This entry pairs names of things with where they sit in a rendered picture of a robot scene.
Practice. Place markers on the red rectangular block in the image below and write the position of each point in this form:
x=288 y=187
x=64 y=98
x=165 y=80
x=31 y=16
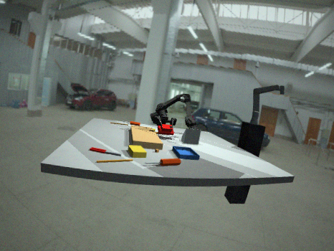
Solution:
x=165 y=129

